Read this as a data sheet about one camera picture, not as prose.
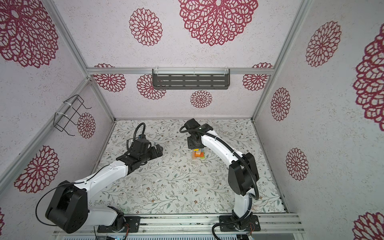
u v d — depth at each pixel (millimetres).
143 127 742
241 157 484
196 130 624
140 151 654
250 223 725
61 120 728
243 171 480
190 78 942
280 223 762
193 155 980
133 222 745
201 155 952
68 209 416
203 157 999
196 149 880
